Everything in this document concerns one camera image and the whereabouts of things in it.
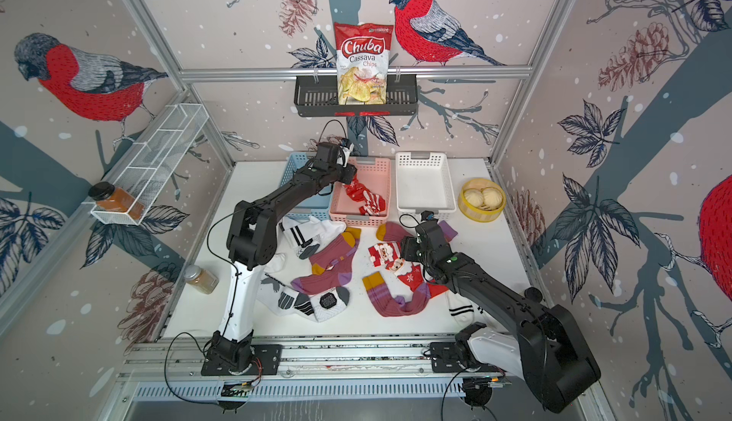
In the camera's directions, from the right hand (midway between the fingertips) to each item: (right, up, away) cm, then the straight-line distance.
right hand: (407, 240), depth 87 cm
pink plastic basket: (-11, +22, +27) cm, 36 cm away
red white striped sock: (-10, +10, +15) cm, 21 cm away
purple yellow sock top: (-6, +1, +10) cm, 12 cm away
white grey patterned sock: (-38, -17, -5) cm, 42 cm away
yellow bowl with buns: (+29, +12, +13) cm, 34 cm away
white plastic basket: (+10, +18, +28) cm, 35 cm away
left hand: (-17, +26, +13) cm, 34 cm away
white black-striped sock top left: (-35, 0, +10) cm, 36 cm away
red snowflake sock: (-18, +15, +22) cm, 32 cm away
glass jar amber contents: (-61, -11, -6) cm, 63 cm away
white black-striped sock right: (+17, -20, -6) cm, 27 cm away
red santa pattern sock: (+1, -11, 0) cm, 11 cm away
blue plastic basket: (-31, +10, +15) cm, 36 cm away
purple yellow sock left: (-25, -8, +3) cm, 26 cm away
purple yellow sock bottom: (-7, -18, -6) cm, 20 cm away
